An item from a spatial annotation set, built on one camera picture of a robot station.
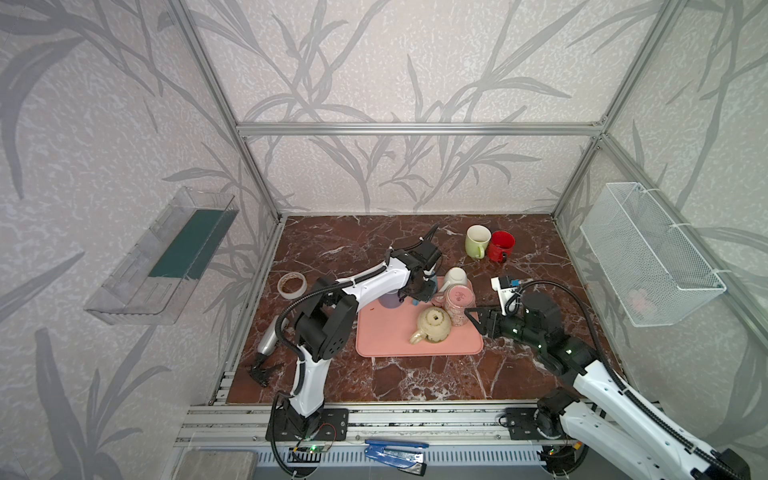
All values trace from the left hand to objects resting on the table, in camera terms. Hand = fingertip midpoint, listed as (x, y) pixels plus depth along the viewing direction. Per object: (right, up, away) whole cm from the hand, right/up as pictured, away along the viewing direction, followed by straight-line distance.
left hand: (424, 284), depth 93 cm
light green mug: (+19, +15, +10) cm, 26 cm away
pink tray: (-13, -14, -2) cm, 19 cm away
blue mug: (-3, -6, 0) cm, 6 cm away
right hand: (+11, -2, -16) cm, 19 cm away
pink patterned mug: (+8, -3, -8) cm, 12 cm away
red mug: (+28, +12, +14) cm, 34 cm away
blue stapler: (-6, -36, -25) cm, 44 cm away
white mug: (+10, +3, -1) cm, 10 cm away
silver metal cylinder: (-45, -15, -8) cm, 48 cm away
